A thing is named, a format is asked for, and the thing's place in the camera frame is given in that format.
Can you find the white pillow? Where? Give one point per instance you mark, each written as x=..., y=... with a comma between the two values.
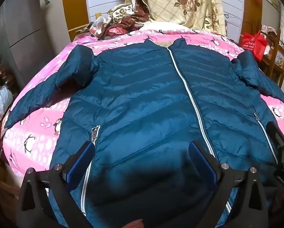
x=165, y=25

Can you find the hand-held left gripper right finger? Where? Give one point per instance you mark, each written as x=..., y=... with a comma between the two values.
x=203, y=163

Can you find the grey refrigerator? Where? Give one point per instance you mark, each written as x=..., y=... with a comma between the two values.
x=25, y=28

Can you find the white plastic bag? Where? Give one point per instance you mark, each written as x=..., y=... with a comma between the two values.
x=3, y=99

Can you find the brown floral cloth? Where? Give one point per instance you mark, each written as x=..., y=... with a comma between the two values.
x=130, y=22

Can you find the pink cloth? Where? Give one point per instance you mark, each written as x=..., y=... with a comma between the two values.
x=268, y=30

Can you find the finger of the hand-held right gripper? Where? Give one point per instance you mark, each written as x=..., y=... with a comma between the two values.
x=283, y=142

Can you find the wooden shelf rack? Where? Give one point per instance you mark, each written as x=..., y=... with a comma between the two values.
x=274, y=68

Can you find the wall calendar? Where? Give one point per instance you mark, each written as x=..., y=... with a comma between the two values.
x=273, y=0

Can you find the cream floral quilt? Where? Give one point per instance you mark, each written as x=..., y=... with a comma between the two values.
x=175, y=4

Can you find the pink penguin print blanket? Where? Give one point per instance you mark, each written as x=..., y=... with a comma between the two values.
x=37, y=133

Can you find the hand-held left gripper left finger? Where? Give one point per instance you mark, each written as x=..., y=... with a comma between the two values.
x=79, y=163

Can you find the red shopping bag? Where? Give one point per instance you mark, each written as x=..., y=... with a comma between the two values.
x=253, y=45

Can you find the wooden wall pillar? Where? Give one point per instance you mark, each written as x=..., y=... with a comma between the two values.
x=76, y=9
x=251, y=16

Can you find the teal quilted jacket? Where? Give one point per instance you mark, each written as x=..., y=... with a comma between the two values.
x=144, y=99

